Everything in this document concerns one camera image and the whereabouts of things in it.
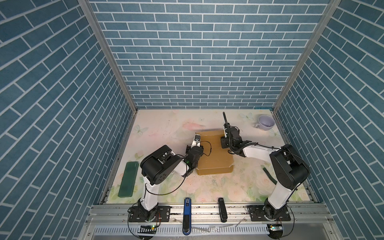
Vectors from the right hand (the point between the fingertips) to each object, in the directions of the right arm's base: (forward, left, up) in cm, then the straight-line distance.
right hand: (222, 136), depth 97 cm
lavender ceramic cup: (+19, -33, -5) cm, 38 cm away
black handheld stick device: (-41, 0, -7) cm, 42 cm away
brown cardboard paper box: (-13, +4, -7) cm, 15 cm away
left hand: (-4, +17, -1) cm, 17 cm away
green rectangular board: (-36, +53, -4) cm, 64 cm away
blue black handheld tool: (-48, +17, -3) cm, 51 cm away
